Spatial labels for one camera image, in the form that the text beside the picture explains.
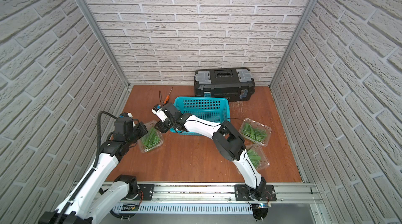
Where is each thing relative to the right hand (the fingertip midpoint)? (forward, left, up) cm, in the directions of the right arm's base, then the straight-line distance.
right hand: (161, 123), depth 88 cm
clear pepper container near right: (-20, -53, -7) cm, 57 cm away
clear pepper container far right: (-6, -58, -8) cm, 59 cm away
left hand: (-3, +5, +7) cm, 9 cm away
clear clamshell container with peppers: (-7, +6, -7) cm, 12 cm away
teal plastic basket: (+13, -26, -8) cm, 30 cm away
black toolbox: (+21, -48, +8) cm, 53 cm away
